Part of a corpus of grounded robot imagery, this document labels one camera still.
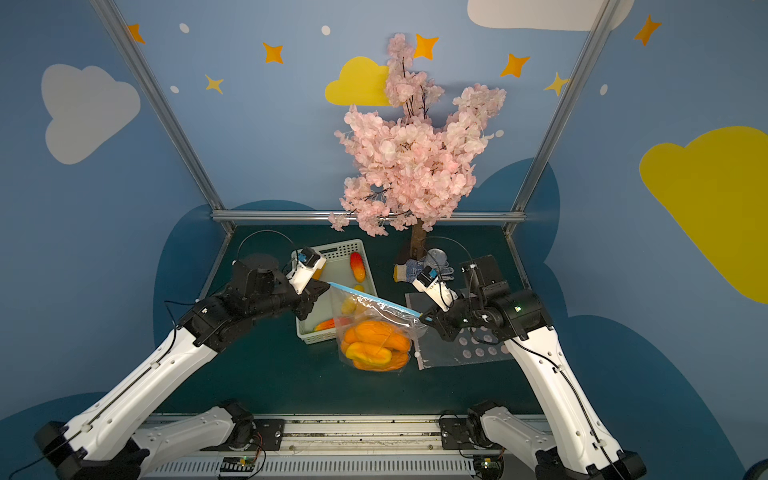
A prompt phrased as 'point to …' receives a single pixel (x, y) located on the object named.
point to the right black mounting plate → (463, 434)
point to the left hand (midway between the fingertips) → (326, 279)
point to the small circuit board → (236, 466)
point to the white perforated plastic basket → (347, 265)
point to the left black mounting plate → (265, 434)
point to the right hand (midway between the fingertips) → (433, 312)
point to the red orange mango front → (330, 323)
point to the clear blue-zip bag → (351, 307)
